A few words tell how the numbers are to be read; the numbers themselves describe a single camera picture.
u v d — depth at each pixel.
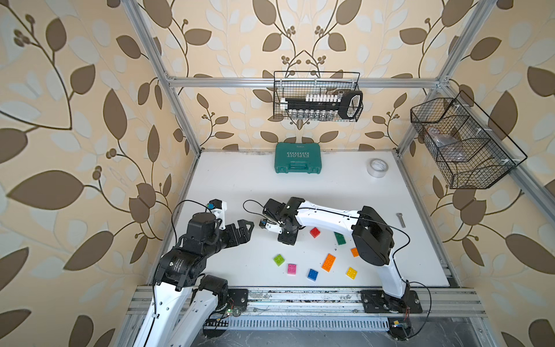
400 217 0.94
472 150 0.73
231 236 0.60
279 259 0.83
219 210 0.63
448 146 0.69
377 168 1.12
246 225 0.63
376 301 0.74
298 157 1.12
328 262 0.83
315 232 0.89
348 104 0.84
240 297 0.75
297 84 0.91
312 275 0.79
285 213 0.64
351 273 0.81
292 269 0.80
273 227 0.78
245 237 0.61
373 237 0.51
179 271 0.45
